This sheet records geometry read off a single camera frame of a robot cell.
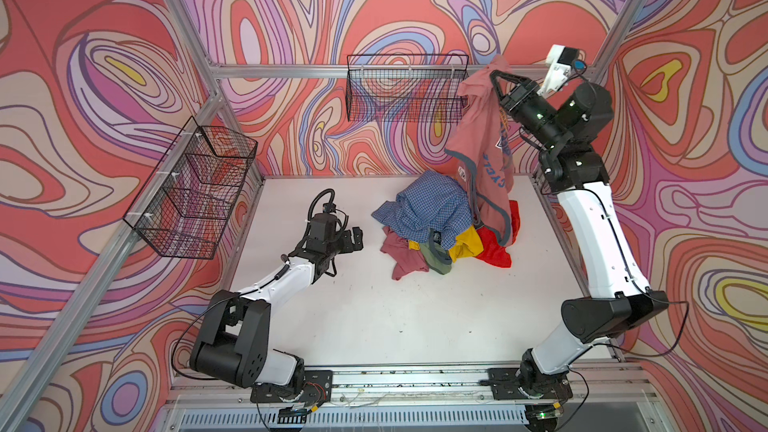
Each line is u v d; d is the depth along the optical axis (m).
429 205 0.93
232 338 0.43
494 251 0.95
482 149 0.71
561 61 0.51
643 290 0.42
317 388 0.72
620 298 0.42
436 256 0.93
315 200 0.68
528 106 0.53
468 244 0.88
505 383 0.73
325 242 0.69
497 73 0.58
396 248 0.98
